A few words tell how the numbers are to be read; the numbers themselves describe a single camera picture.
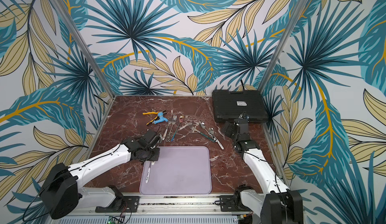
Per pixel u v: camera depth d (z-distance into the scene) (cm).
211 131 100
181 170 84
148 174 82
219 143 95
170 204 75
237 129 63
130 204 73
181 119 104
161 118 103
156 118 104
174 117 106
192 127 101
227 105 105
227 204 73
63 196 39
